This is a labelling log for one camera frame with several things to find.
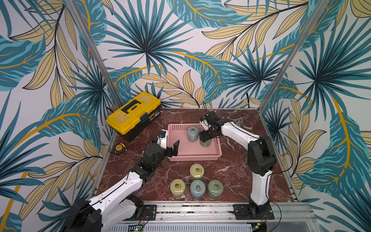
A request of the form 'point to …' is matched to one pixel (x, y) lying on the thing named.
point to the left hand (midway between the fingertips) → (171, 140)
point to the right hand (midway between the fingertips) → (206, 135)
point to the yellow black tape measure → (120, 148)
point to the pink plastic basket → (188, 151)
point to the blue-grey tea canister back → (192, 133)
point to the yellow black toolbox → (126, 122)
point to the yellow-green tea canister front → (178, 187)
